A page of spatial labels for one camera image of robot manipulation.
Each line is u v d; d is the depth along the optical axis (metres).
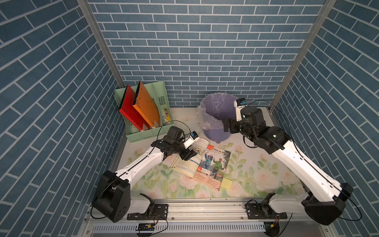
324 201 0.40
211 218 0.72
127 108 0.83
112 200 0.41
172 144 0.64
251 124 0.50
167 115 1.15
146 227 0.72
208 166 0.89
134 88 0.98
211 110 0.99
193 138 0.72
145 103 1.04
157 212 0.73
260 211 0.69
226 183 0.82
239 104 0.58
